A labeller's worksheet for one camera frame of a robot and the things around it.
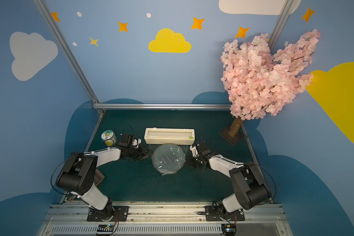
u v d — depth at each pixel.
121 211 0.76
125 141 0.77
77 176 0.47
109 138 0.96
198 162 0.72
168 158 0.91
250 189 0.44
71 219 0.74
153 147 0.96
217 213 0.73
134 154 0.83
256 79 0.66
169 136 0.98
